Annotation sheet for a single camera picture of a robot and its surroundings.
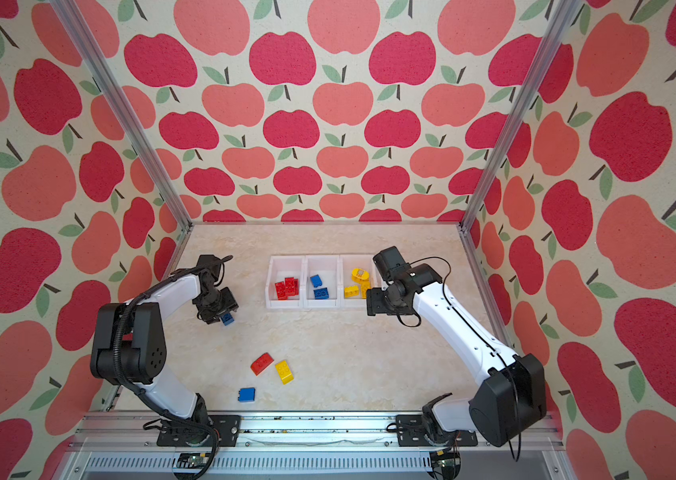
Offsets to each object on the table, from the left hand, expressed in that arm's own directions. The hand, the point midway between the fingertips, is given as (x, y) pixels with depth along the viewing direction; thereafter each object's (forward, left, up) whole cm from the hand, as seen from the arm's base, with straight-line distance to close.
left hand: (234, 312), depth 94 cm
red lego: (+9, -18, +2) cm, 20 cm away
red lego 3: (-16, -11, -1) cm, 20 cm away
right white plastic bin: (+16, -37, +4) cm, 40 cm away
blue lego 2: (+6, -27, 0) cm, 28 cm away
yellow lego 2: (+10, -43, -1) cm, 44 cm away
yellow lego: (+7, -38, +1) cm, 38 cm away
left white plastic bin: (+19, -13, -2) cm, 23 cm away
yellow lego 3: (-19, -18, -2) cm, 26 cm away
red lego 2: (+7, -14, +1) cm, 16 cm away
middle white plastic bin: (+16, -30, +1) cm, 34 cm away
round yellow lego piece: (+12, -41, +2) cm, 43 cm away
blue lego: (+13, -26, -2) cm, 29 cm away
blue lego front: (-24, -7, -4) cm, 25 cm away
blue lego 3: (-2, +2, 0) cm, 3 cm away
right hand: (-6, -47, +13) cm, 49 cm away
